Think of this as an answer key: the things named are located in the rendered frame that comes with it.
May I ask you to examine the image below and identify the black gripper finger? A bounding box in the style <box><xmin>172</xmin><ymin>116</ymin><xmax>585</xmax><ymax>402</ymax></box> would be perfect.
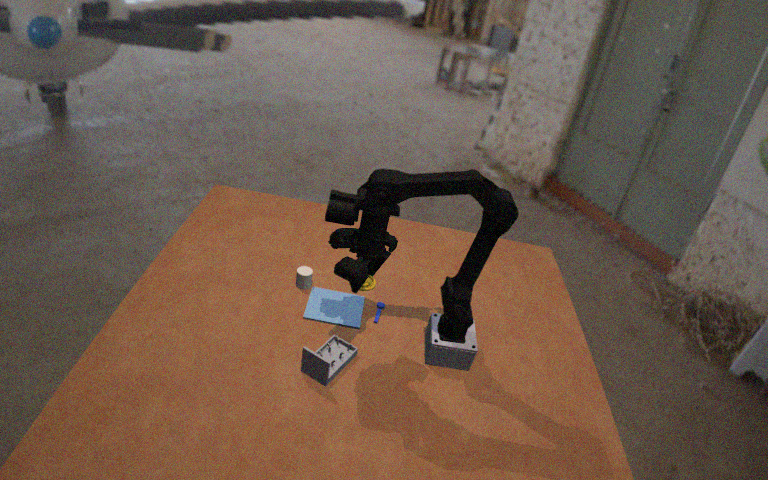
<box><xmin>350</xmin><ymin>274</ymin><xmax>370</xmax><ymax>294</ymax></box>
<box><xmin>367</xmin><ymin>251</ymin><xmax>391</xmax><ymax>277</ymax></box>

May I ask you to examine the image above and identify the light blue flat mat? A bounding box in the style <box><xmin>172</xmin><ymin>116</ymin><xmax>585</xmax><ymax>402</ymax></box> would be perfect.
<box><xmin>303</xmin><ymin>287</ymin><xmax>365</xmax><ymax>329</ymax></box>

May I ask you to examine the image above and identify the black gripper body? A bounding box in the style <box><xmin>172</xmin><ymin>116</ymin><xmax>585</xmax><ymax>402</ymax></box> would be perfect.
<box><xmin>334</xmin><ymin>228</ymin><xmax>398</xmax><ymax>285</ymax></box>

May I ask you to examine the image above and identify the yellow round plate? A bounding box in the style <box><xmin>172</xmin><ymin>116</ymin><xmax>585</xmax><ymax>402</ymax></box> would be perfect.
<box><xmin>359</xmin><ymin>275</ymin><xmax>376</xmax><ymax>291</ymax></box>

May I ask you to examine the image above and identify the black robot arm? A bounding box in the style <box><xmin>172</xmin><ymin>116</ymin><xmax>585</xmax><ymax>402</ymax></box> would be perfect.
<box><xmin>325</xmin><ymin>168</ymin><xmax>519</xmax><ymax>344</ymax></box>

